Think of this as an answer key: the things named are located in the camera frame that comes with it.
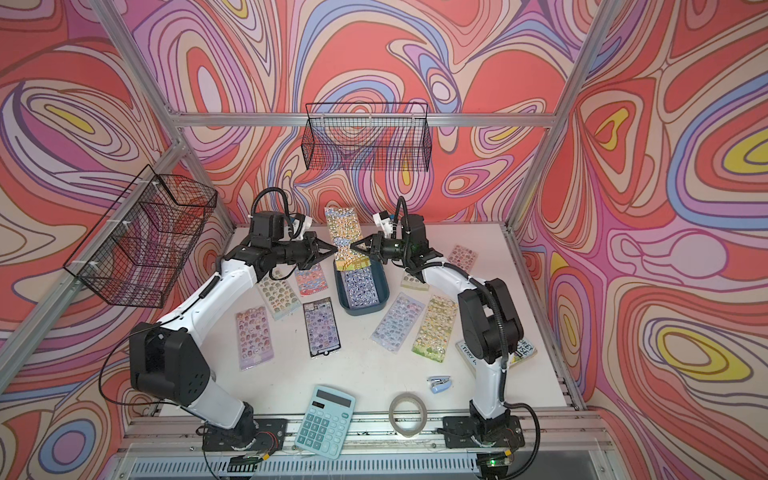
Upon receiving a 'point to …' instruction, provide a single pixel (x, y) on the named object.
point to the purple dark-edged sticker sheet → (322, 329)
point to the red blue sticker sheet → (311, 280)
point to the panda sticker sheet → (345, 230)
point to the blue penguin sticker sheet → (360, 287)
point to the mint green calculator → (325, 424)
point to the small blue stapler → (439, 383)
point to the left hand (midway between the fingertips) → (340, 250)
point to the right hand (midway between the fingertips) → (353, 254)
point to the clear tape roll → (402, 397)
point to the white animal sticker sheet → (408, 280)
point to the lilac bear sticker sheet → (254, 337)
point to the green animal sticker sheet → (435, 329)
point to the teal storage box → (382, 287)
